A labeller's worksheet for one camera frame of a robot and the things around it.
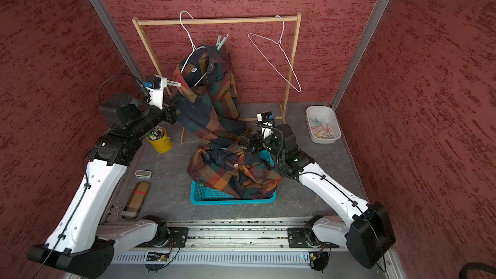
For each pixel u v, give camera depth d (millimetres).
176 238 742
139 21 659
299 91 789
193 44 609
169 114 548
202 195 831
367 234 389
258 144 655
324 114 1148
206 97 737
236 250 725
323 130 1086
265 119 644
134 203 807
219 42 727
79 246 363
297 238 741
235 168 840
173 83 584
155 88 501
